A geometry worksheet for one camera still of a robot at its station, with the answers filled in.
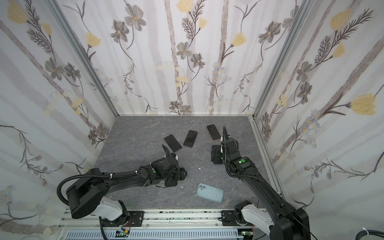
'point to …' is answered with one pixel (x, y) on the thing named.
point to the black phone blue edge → (213, 132)
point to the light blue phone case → (210, 192)
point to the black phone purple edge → (173, 143)
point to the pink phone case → (209, 133)
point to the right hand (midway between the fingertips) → (215, 150)
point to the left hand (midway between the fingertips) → (181, 171)
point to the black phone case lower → (171, 183)
